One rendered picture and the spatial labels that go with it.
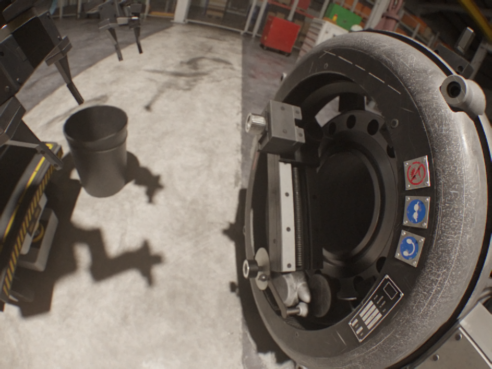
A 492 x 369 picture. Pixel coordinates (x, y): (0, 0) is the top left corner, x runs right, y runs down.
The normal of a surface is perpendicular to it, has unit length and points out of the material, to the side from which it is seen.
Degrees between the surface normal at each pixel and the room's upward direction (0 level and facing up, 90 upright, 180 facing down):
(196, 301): 0
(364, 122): 90
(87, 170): 93
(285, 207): 25
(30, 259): 0
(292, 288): 47
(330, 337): 90
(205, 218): 0
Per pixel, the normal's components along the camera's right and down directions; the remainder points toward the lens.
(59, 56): 0.29, 0.80
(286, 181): 0.30, -0.32
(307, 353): -0.95, -0.11
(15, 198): 0.28, -0.68
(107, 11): 0.04, 0.62
